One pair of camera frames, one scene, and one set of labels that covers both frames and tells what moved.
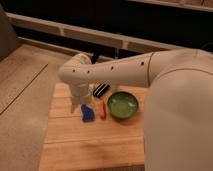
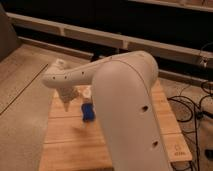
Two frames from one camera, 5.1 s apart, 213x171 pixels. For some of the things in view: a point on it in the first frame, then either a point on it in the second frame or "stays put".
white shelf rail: (91, 34) stays put
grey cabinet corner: (8, 38) stays put
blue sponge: (88, 113) stays put
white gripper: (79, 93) → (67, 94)
